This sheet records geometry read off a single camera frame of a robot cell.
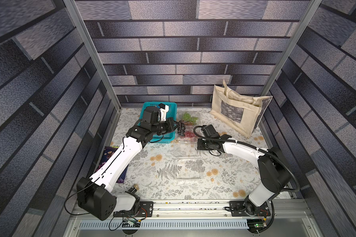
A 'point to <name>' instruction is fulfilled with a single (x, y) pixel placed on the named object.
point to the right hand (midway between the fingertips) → (197, 143)
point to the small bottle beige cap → (134, 189)
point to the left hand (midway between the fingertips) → (180, 123)
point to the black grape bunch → (181, 129)
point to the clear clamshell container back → (189, 167)
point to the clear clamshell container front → (196, 112)
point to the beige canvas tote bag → (244, 114)
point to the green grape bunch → (187, 116)
